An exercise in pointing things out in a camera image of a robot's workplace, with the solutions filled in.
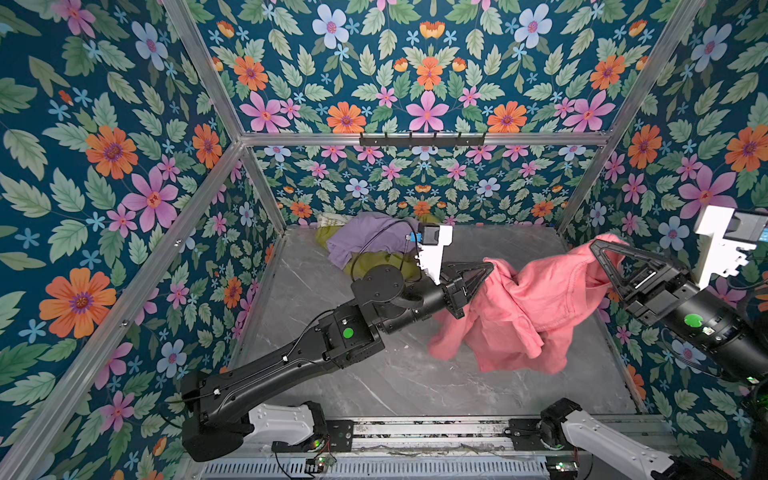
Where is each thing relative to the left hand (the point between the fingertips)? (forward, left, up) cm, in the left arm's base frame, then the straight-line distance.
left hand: (500, 263), depth 44 cm
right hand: (-3, -10, +8) cm, 13 cm away
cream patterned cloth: (+58, +42, -45) cm, 85 cm away
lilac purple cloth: (+49, +25, -44) cm, 70 cm away
